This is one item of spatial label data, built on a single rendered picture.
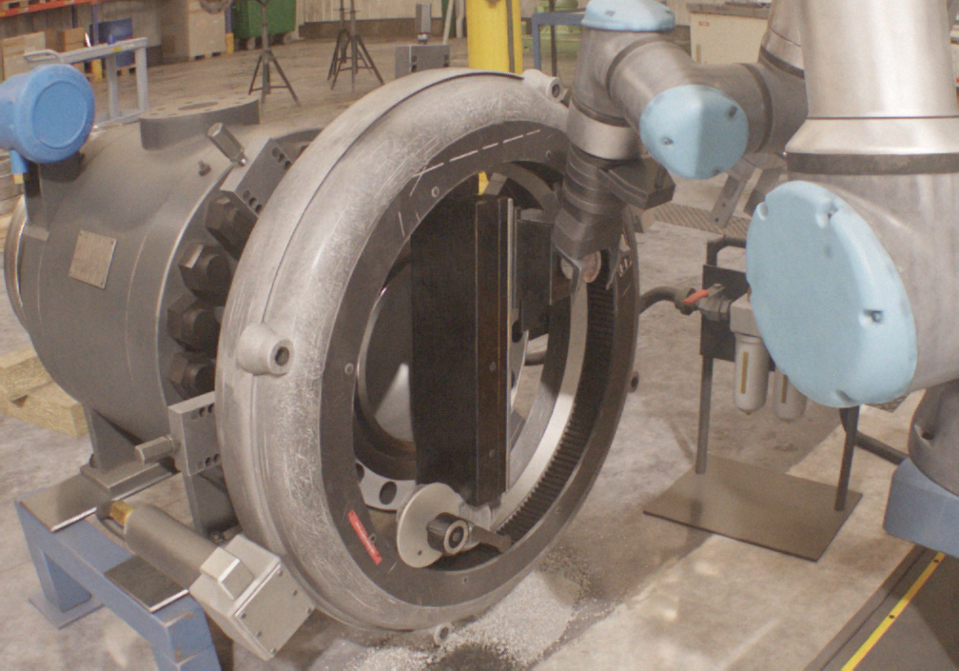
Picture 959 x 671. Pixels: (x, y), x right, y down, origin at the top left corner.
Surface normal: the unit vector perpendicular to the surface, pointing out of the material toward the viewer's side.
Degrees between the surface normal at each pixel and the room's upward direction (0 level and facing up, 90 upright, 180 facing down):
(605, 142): 111
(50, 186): 90
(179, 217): 44
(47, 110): 90
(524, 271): 86
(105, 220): 50
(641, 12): 19
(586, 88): 99
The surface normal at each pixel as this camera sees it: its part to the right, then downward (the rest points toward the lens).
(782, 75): -0.66, 0.46
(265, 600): 0.79, 0.18
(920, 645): -0.04, -0.94
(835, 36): -0.77, 0.19
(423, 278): -0.61, 0.23
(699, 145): 0.24, 0.68
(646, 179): 0.11, -0.73
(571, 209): -0.82, 0.47
